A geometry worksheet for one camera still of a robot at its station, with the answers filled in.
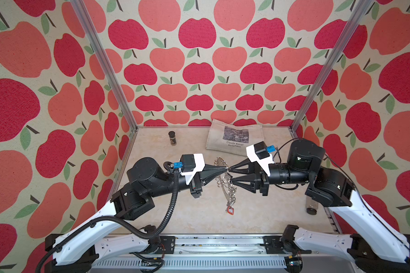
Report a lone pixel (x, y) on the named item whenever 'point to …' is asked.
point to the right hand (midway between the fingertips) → (235, 171)
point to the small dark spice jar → (172, 137)
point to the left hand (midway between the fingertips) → (226, 170)
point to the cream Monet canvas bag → (233, 139)
